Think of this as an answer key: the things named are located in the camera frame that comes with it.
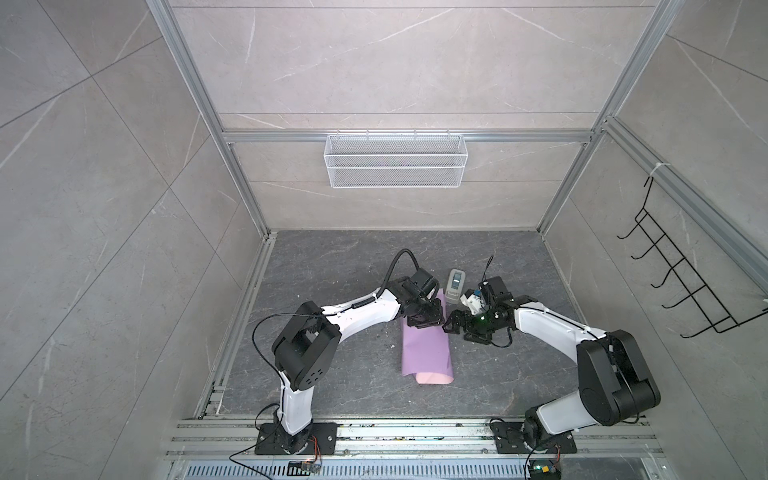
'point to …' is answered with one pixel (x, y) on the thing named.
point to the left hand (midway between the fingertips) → (445, 317)
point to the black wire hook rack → (679, 268)
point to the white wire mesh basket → (396, 161)
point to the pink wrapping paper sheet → (426, 351)
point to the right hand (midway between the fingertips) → (454, 329)
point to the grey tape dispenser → (455, 286)
